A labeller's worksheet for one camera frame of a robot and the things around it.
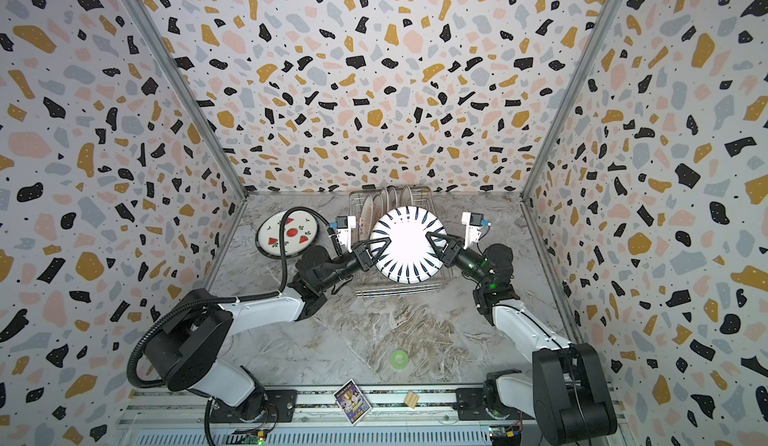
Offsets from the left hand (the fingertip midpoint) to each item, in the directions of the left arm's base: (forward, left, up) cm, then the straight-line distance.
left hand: (390, 239), depth 73 cm
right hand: (+2, -9, 0) cm, 9 cm away
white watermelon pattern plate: (+24, +34, -28) cm, 50 cm away
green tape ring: (-20, -3, -28) cm, 34 cm away
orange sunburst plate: (+21, +5, -11) cm, 24 cm away
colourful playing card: (-31, +10, -25) cm, 41 cm away
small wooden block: (-30, -5, -26) cm, 40 cm away
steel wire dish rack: (+36, -12, -22) cm, 44 cm away
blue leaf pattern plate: (-2, -5, -5) cm, 7 cm away
